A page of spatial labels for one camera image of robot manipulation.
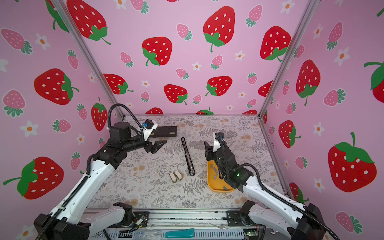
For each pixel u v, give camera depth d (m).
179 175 0.86
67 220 0.38
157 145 0.63
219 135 0.61
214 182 0.85
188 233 0.70
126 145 0.57
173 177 0.86
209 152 0.65
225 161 0.52
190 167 0.90
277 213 0.44
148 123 0.59
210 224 0.73
